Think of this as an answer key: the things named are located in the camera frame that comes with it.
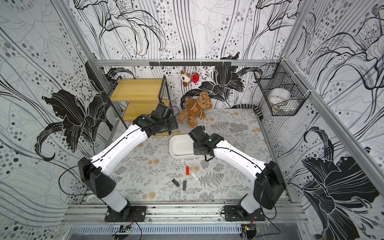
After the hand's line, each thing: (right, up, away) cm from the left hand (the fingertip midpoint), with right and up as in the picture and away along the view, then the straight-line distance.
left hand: (174, 125), depth 80 cm
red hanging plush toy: (+11, +31, +13) cm, 35 cm away
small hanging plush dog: (+5, +30, +13) cm, 33 cm away
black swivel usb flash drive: (0, -33, +3) cm, 33 cm away
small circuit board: (-23, -51, -9) cm, 56 cm away
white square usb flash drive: (+11, -30, +5) cm, 32 cm away
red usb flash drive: (+7, -27, +8) cm, 29 cm away
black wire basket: (+66, +32, +15) cm, 75 cm away
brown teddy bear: (+12, +12, +28) cm, 32 cm away
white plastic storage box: (+2, -14, +18) cm, 23 cm away
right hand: (+15, -12, +3) cm, 19 cm away
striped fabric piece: (+56, +15, +38) cm, 70 cm away
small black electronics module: (+38, -50, -10) cm, 64 cm away
